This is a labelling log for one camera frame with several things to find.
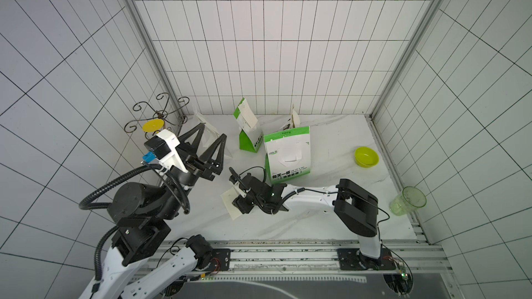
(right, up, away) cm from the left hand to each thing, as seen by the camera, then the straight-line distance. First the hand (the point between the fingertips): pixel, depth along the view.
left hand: (215, 134), depth 48 cm
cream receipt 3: (+26, +7, +47) cm, 54 cm away
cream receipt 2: (+3, +9, +47) cm, 48 cm away
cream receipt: (-5, -28, +40) cm, 50 cm away
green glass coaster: (+75, -29, +40) cm, 89 cm away
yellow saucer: (-30, +3, +26) cm, 40 cm away
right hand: (0, -24, +37) cm, 44 cm away
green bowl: (+62, -12, +53) cm, 83 cm away
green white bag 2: (+4, -3, +47) cm, 47 cm away
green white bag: (+20, -9, +34) cm, 40 cm away
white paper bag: (-14, -2, +41) cm, 44 cm away
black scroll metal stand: (-38, +3, +26) cm, 46 cm away
